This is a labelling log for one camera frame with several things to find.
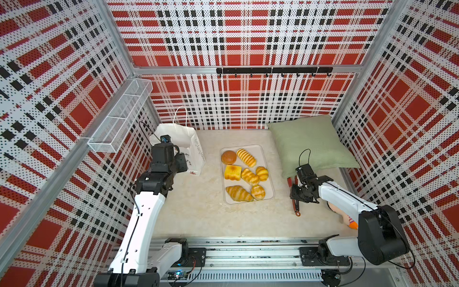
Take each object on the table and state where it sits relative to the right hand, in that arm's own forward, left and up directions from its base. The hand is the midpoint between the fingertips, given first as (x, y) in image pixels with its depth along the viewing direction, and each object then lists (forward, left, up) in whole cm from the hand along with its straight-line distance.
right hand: (296, 195), depth 88 cm
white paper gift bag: (+24, +56, +16) cm, 63 cm away
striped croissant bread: (+1, +29, +1) cm, 29 cm away
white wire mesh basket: (+28, +96, +18) cm, 102 cm away
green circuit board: (-32, +53, -1) cm, 62 cm away
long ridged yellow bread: (+25, +26, 0) cm, 36 cm away
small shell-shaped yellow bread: (+14, +16, -1) cm, 21 cm away
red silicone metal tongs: (+8, +2, -1) cm, 8 cm away
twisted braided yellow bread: (+11, +23, 0) cm, 25 cm away
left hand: (+6, +53, +23) cm, 58 cm away
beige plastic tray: (+32, +18, -4) cm, 37 cm away
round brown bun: (+24, +35, 0) cm, 43 cm away
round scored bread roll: (+2, +19, +1) cm, 20 cm away
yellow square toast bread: (+13, +32, +1) cm, 35 cm away
